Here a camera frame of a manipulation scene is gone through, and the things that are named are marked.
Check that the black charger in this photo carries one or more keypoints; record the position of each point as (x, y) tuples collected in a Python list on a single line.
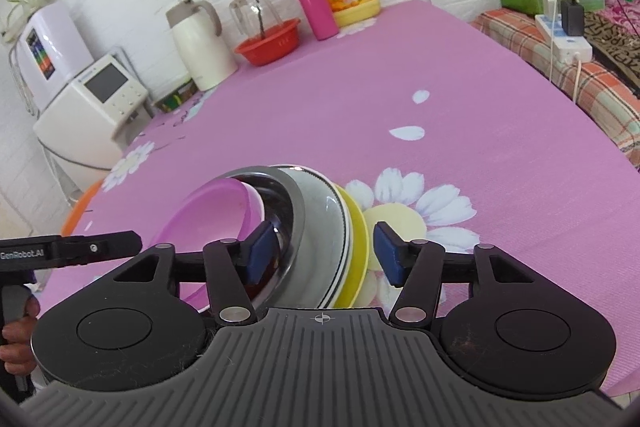
[(572, 19)]

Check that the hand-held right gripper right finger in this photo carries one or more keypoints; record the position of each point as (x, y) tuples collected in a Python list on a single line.
[(387, 252)]

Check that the pink floral cloth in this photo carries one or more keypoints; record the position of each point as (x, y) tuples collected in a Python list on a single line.
[(622, 9)]

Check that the white appliance with screen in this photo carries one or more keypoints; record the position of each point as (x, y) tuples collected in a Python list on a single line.
[(75, 122)]

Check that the pink floral tablecloth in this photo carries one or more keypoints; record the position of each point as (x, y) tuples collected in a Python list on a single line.
[(400, 82)]

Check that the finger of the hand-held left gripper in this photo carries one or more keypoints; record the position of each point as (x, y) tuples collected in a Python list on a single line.
[(110, 244)]

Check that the pink thermos bottle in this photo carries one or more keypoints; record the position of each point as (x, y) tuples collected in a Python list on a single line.
[(315, 7)]

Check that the purple plastic bowl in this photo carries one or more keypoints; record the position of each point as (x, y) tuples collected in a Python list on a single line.
[(210, 232)]

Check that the red plastic basket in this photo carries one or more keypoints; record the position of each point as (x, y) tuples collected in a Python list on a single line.
[(270, 49)]

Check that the white charger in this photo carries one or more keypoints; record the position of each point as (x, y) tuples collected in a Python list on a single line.
[(550, 7)]

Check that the dark stirring stick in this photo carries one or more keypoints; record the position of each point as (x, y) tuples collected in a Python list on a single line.
[(257, 7)]

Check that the steel bowl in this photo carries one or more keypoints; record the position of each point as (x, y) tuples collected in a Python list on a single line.
[(292, 217)]

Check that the orange plastic basin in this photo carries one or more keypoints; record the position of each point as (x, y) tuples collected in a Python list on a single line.
[(80, 212)]

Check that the white thermos jug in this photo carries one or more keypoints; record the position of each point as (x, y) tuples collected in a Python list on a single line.
[(205, 52)]

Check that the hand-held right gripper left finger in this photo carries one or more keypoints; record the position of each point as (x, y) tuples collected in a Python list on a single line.
[(260, 252)]

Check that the white wall water purifier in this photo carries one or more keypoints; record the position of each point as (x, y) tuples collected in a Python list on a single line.
[(55, 37)]

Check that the leopard print cloth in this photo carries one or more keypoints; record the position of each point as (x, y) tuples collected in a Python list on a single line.
[(615, 47)]

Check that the person's left hand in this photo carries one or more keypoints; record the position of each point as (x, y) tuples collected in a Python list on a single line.
[(20, 337)]

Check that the plaid blanket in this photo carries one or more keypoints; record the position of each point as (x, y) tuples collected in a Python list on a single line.
[(600, 92)]

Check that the glass pitcher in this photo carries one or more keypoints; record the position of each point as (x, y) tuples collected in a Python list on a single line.
[(245, 14)]

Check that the green instant noodle bowl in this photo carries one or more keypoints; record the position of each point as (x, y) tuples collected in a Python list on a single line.
[(175, 99)]

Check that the yellow plastic plate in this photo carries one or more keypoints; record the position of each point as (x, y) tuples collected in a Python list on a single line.
[(361, 247)]

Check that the white power strip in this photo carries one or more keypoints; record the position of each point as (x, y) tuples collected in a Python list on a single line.
[(570, 47)]

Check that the white dark-rimmed plate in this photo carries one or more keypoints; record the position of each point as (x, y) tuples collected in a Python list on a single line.
[(322, 232)]

